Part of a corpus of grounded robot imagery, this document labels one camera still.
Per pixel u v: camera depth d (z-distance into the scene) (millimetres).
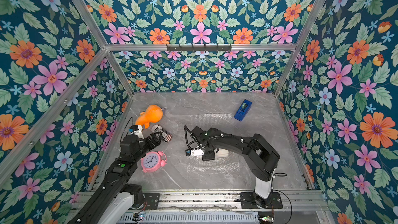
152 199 737
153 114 1010
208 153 746
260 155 481
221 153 833
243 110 1039
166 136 930
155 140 732
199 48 924
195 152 765
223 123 1024
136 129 713
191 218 767
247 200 728
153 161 845
